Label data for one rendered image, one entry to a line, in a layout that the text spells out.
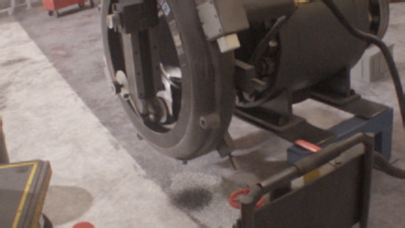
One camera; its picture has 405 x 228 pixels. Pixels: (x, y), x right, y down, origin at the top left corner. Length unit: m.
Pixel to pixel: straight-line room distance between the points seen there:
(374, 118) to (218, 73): 0.79
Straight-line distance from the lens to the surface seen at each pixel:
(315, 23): 1.75
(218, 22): 1.29
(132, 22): 1.57
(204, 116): 1.44
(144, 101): 1.77
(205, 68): 1.38
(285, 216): 1.02
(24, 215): 1.44
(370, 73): 3.07
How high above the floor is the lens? 1.03
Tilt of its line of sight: 23 degrees down
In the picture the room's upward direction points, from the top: 6 degrees counter-clockwise
